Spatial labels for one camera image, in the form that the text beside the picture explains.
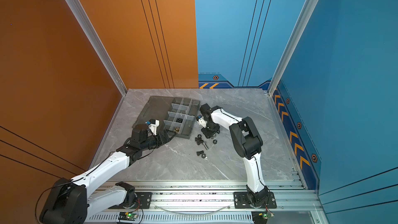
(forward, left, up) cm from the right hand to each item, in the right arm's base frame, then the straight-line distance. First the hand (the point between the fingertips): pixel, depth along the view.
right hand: (208, 134), depth 97 cm
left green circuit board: (-42, +39, -1) cm, 57 cm away
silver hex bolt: (-8, +2, +1) cm, 8 cm away
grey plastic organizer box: (+13, +21, +4) cm, 25 cm away
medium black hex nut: (-6, -4, +1) cm, 7 cm away
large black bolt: (-4, +6, +1) cm, 7 cm away
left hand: (-7, +20, +13) cm, 24 cm away
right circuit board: (-42, -24, -2) cm, 48 cm away
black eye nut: (+10, +19, +2) cm, 22 cm away
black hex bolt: (-12, +5, 0) cm, 13 cm away
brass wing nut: (+3, +20, +3) cm, 20 cm away
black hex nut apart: (-15, +3, +1) cm, 15 cm away
